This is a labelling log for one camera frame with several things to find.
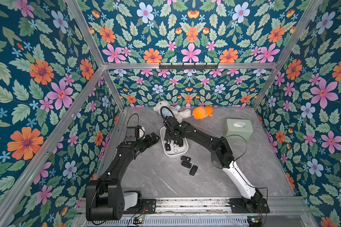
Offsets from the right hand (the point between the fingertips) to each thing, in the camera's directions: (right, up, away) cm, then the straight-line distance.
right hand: (167, 136), depth 96 cm
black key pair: (0, -7, -2) cm, 7 cm away
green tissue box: (+48, +5, 0) cm, 49 cm away
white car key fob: (+5, -7, -1) cm, 9 cm away
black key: (+12, -14, -6) cm, 19 cm away
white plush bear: (0, +18, -12) cm, 22 cm away
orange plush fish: (+25, +17, +12) cm, 33 cm away
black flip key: (+17, -20, -11) cm, 28 cm away
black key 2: (+13, -16, -8) cm, 23 cm away
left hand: (-6, -1, -11) cm, 12 cm away
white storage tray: (+10, -9, -4) cm, 14 cm away
